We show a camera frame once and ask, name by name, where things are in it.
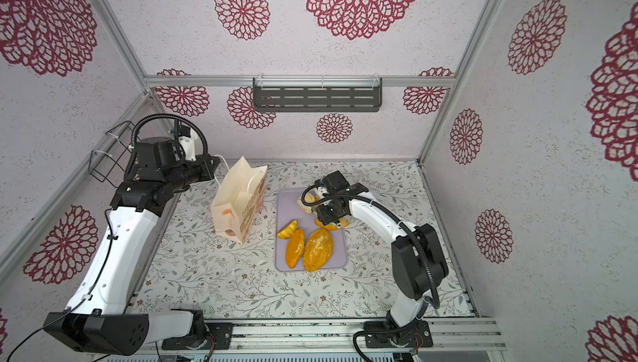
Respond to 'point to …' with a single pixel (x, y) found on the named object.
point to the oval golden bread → (343, 221)
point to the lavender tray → (287, 210)
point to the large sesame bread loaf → (318, 250)
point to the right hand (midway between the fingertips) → (325, 210)
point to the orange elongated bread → (295, 247)
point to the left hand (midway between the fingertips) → (219, 164)
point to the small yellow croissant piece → (286, 232)
